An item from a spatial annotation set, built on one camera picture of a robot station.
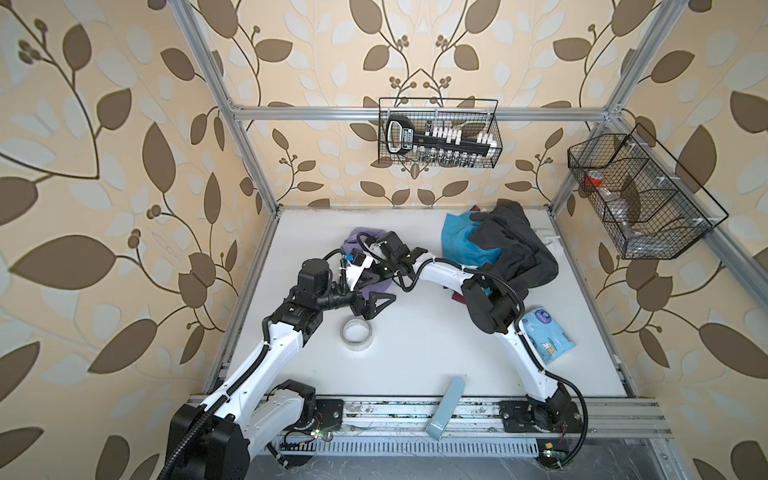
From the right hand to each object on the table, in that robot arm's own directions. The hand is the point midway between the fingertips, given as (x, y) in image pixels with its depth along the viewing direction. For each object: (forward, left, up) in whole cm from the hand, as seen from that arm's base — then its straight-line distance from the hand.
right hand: (366, 276), depth 99 cm
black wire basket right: (-2, -73, +32) cm, 80 cm away
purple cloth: (+7, +5, +9) cm, 12 cm away
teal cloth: (+10, -31, +2) cm, 33 cm away
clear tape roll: (-19, +3, -2) cm, 20 cm away
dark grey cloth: (-3, -49, +11) cm, 51 cm away
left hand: (-16, -7, +20) cm, 27 cm away
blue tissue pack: (-23, -51, +3) cm, 57 cm away
